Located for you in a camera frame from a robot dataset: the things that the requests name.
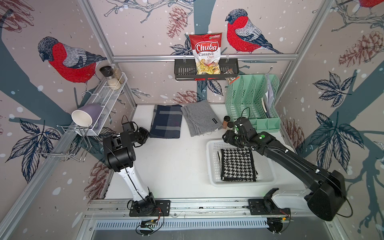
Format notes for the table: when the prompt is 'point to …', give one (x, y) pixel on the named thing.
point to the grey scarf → (200, 118)
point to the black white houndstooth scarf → (237, 165)
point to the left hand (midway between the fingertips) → (152, 128)
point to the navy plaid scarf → (166, 121)
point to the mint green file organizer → (243, 99)
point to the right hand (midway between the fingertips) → (224, 136)
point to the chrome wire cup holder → (67, 140)
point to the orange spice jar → (226, 119)
